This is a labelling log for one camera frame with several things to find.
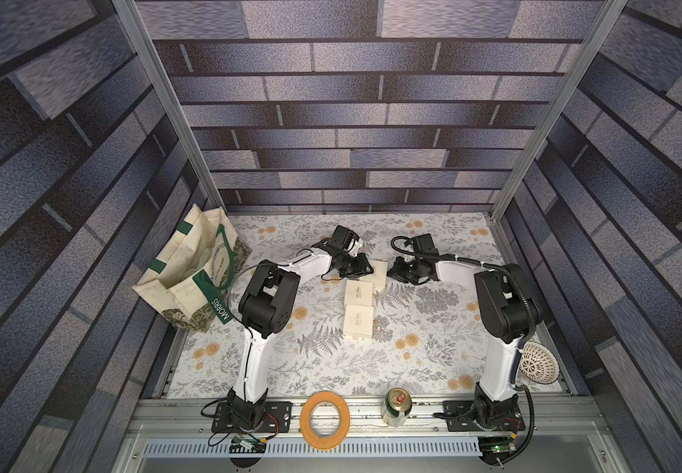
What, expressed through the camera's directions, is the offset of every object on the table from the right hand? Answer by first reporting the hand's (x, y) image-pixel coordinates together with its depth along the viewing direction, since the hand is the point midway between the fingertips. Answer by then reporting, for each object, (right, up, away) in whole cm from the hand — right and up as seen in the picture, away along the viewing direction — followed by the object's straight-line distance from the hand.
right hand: (386, 271), depth 100 cm
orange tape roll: (-17, -37, -31) cm, 52 cm away
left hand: (-5, +1, -4) cm, 7 cm away
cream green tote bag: (-55, +2, -25) cm, 60 cm away
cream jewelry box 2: (-10, -8, -8) cm, 15 cm away
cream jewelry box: (-3, -2, -3) cm, 4 cm away
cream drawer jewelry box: (-10, -14, -13) cm, 21 cm away
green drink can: (-2, -27, -34) cm, 43 cm away
